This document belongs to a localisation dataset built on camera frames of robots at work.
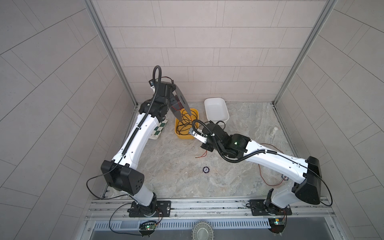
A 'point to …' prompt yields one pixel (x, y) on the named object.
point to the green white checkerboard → (158, 129)
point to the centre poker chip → (206, 169)
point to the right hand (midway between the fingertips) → (201, 134)
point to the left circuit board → (147, 228)
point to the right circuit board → (277, 224)
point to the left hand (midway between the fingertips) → (172, 93)
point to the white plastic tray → (216, 110)
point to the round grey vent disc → (202, 230)
